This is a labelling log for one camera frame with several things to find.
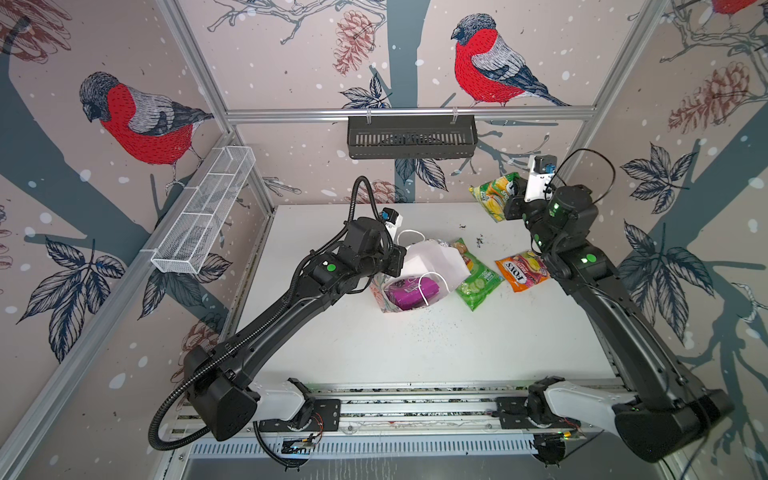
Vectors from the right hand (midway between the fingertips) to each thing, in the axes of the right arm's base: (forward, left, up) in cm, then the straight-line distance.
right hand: (517, 174), depth 67 cm
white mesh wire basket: (-13, +79, -13) cm, 81 cm away
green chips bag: (-4, 0, -40) cm, 40 cm away
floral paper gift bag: (0, +17, -34) cm, 38 cm away
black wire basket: (+41, +22, -16) cm, 49 cm away
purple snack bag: (-15, +24, -30) cm, 42 cm away
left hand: (-10, +24, -15) cm, 30 cm away
